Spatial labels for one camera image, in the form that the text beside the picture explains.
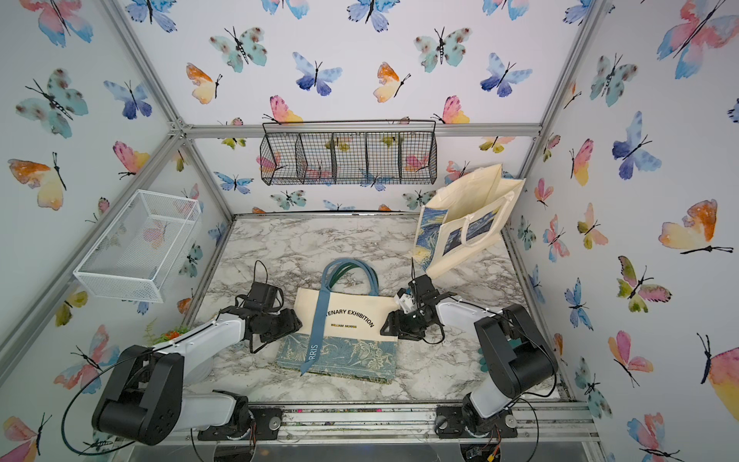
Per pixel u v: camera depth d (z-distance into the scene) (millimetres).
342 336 870
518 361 449
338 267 1034
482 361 826
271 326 810
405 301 860
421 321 739
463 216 842
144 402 417
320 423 754
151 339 748
